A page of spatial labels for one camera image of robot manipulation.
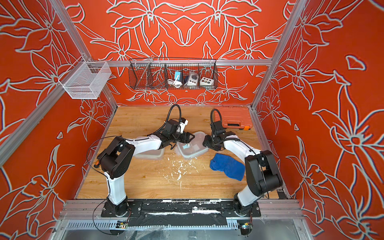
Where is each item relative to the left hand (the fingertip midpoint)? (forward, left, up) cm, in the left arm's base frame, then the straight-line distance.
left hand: (192, 135), depth 92 cm
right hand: (-5, -7, -1) cm, 8 cm away
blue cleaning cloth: (-17, -25, -7) cm, 31 cm away
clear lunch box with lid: (-7, -1, -6) cm, 9 cm away
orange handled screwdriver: (-21, +56, -7) cm, 60 cm away
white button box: (+28, -7, +21) cm, 36 cm away
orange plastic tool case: (+20, -30, -4) cm, 36 cm away
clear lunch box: (-16, +20, +1) cm, 26 cm away
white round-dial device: (+25, +1, +24) cm, 35 cm away
